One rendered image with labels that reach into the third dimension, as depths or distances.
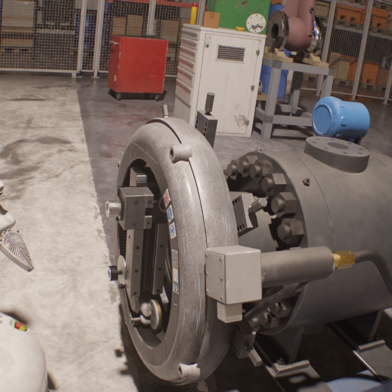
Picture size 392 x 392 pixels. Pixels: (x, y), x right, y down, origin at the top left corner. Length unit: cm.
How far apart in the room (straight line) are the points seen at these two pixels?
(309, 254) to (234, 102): 424
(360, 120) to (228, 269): 101
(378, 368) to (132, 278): 88
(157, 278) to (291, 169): 51
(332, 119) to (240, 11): 691
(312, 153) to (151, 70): 530
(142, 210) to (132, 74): 539
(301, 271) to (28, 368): 77
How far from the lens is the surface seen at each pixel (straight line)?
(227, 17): 846
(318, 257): 106
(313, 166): 141
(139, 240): 136
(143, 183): 128
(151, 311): 147
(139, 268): 140
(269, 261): 99
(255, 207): 100
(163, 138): 118
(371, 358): 172
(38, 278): 236
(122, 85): 654
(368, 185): 147
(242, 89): 522
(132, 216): 123
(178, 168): 109
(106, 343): 196
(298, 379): 154
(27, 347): 140
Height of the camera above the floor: 126
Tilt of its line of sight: 21 degrees down
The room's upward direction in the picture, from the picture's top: 7 degrees clockwise
